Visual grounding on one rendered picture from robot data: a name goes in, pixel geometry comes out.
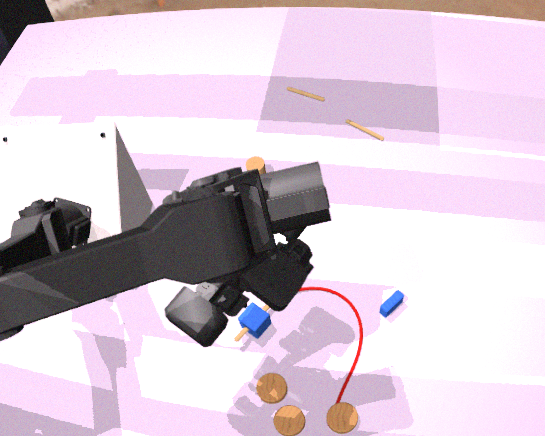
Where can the small tan wooden cylinder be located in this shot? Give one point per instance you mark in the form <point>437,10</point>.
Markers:
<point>256,162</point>

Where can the red string with thin wooden stick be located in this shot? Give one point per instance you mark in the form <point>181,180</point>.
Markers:
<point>266,308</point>

